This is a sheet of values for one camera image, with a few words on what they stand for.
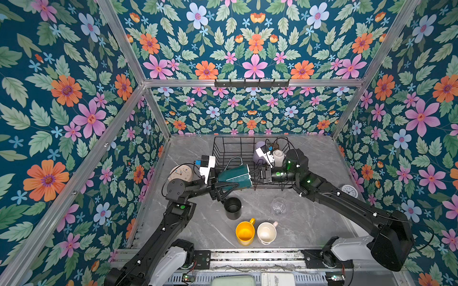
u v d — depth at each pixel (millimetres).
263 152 638
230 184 566
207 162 547
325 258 657
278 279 679
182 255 613
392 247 407
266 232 789
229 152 1112
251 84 929
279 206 876
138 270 409
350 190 907
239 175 572
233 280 668
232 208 859
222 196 568
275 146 1034
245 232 803
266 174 593
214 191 553
